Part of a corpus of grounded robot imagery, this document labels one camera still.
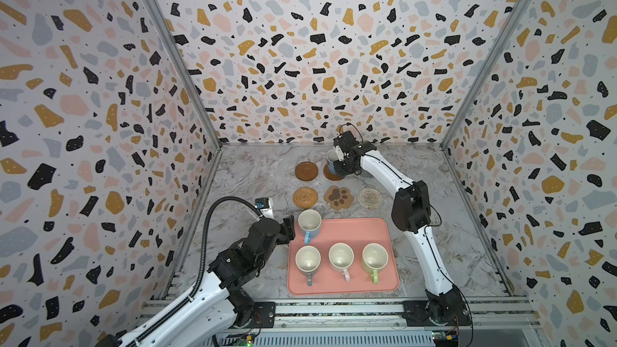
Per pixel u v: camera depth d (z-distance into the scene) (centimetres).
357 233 92
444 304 65
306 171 113
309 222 92
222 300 49
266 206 65
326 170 110
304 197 103
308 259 84
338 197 102
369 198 101
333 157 103
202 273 48
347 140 83
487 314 76
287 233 68
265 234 54
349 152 79
